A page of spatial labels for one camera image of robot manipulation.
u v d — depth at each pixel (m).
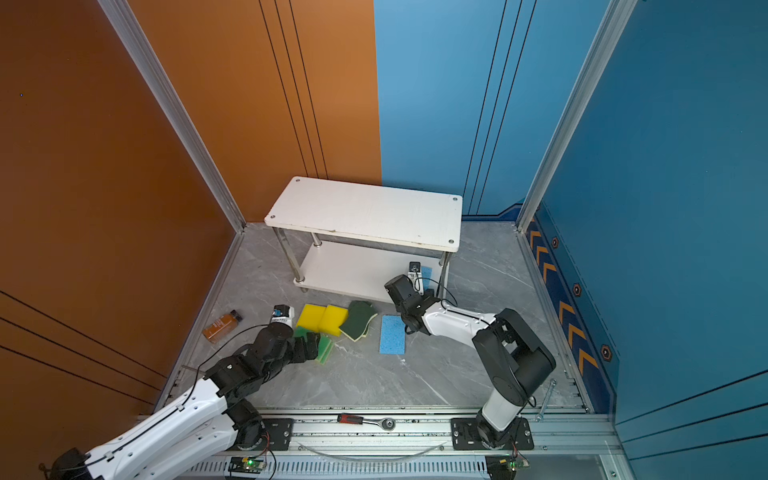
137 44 0.74
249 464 0.71
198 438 0.57
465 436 0.72
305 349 0.73
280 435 0.74
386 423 0.73
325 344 0.86
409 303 0.70
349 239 0.72
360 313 0.92
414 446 0.72
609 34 0.73
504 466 0.70
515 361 0.45
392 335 0.89
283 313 0.71
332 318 0.91
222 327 0.89
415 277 0.79
